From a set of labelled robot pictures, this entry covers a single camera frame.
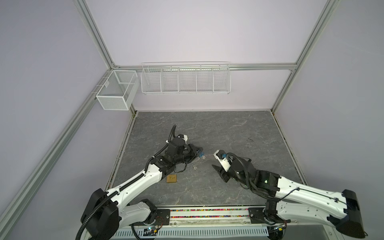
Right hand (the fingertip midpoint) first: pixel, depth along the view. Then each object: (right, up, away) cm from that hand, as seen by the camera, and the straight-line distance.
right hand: (216, 162), depth 72 cm
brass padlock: (-24, -13, +14) cm, 31 cm away
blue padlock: (-7, +3, +4) cm, 9 cm away
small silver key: (-11, -8, +19) cm, 23 cm away
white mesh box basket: (-63, +41, +28) cm, 80 cm away
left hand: (-6, +5, +4) cm, 9 cm away
